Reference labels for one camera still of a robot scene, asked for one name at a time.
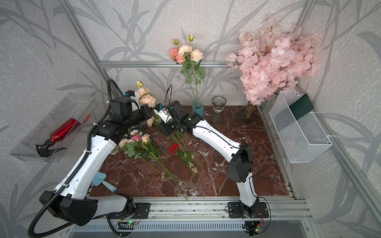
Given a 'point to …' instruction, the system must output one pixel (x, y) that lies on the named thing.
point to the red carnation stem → (175, 148)
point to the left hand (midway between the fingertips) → (155, 108)
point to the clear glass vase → (217, 116)
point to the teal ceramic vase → (198, 107)
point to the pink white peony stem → (132, 148)
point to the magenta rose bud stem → (137, 138)
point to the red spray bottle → (65, 130)
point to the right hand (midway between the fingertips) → (161, 125)
